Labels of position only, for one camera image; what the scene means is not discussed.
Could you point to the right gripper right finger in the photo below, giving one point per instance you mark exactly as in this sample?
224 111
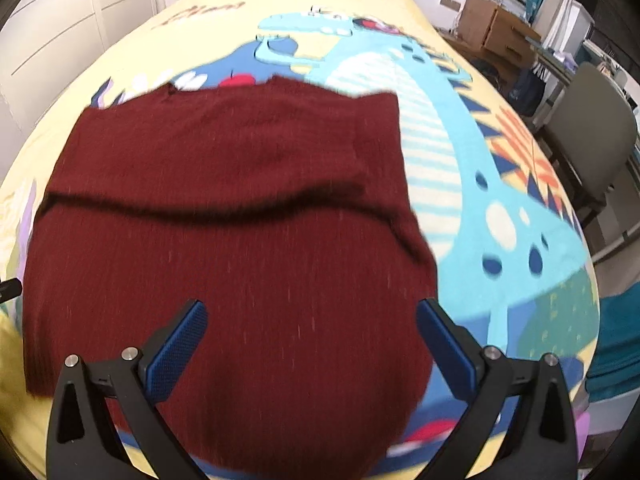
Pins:
518 423

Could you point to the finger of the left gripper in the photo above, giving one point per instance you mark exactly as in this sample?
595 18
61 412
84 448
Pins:
10 289

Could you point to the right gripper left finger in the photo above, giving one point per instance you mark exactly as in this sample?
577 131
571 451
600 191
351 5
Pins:
105 423

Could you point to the dark red knit sweater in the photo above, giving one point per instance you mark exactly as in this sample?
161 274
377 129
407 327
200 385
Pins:
281 206

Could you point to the teal fabric on floor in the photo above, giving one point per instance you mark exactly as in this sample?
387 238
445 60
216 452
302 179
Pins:
614 369

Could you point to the yellow dinosaur bed sheet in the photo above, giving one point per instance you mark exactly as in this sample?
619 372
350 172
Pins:
511 261

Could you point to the white wardrobe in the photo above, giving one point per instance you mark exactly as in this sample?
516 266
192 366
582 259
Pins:
46 44

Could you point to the grey-green chair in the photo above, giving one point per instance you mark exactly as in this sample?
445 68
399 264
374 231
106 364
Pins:
591 133

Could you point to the dark blue bag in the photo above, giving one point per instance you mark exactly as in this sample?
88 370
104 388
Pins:
527 93

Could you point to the wooden nightstand drawers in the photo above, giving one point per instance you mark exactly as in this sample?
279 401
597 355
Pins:
483 24

